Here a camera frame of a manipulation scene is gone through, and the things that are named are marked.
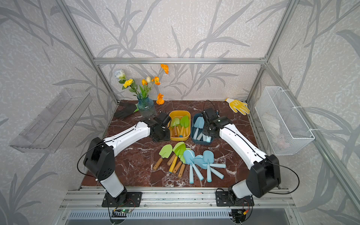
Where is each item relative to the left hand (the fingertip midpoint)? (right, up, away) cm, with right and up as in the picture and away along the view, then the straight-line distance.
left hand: (168, 139), depth 87 cm
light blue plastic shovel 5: (+25, -1, +8) cm, 26 cm away
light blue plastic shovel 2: (+25, -12, 0) cm, 28 cm away
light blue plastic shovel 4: (+20, 0, +9) cm, 22 cm away
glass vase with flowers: (-19, +22, +15) cm, 33 cm away
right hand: (+24, +6, -3) cm, 25 cm away
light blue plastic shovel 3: (+20, +8, +14) cm, 26 cm away
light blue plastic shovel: (+13, -12, 0) cm, 18 cm away
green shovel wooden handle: (+9, -12, 0) cm, 15 cm away
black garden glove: (-37, +20, +28) cm, 50 cm away
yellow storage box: (+6, +16, +18) cm, 25 cm away
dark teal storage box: (+16, +5, +12) cm, 21 cm away
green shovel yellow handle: (+7, -7, +3) cm, 10 cm away
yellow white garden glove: (+54, +23, +32) cm, 67 cm away
